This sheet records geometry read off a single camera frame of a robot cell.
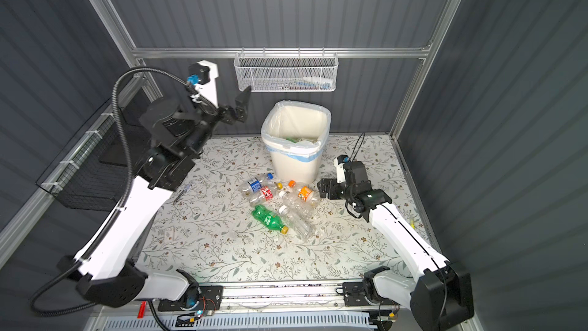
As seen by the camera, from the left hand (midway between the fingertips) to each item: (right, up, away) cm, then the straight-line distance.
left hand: (230, 81), depth 55 cm
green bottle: (+15, -10, +50) cm, 53 cm away
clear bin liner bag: (+16, -5, +49) cm, 52 cm away
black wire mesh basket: (-48, -24, +16) cm, 56 cm away
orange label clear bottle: (+19, -33, +38) cm, 54 cm away
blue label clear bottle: (-2, -30, +42) cm, 51 cm away
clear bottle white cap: (+18, -43, +32) cm, 57 cm away
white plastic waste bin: (+12, -23, +36) cm, 44 cm away
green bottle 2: (+5, -42, +31) cm, 52 cm away
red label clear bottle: (+4, -33, +39) cm, 51 cm away
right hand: (+29, -29, +27) cm, 49 cm away
